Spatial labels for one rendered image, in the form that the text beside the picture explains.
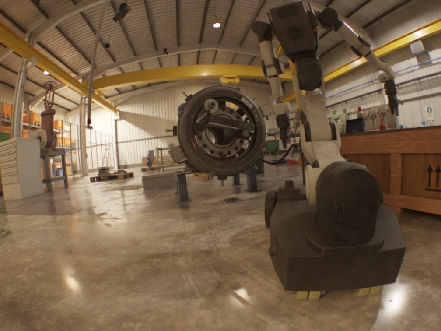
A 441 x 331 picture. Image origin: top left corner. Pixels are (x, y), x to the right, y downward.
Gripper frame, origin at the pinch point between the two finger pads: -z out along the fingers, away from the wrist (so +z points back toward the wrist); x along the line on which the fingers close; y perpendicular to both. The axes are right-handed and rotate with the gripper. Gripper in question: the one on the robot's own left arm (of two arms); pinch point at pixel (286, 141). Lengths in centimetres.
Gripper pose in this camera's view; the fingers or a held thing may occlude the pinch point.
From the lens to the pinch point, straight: 129.8
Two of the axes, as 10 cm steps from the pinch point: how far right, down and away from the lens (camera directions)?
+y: -8.1, 0.1, 5.8
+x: 5.2, -4.2, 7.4
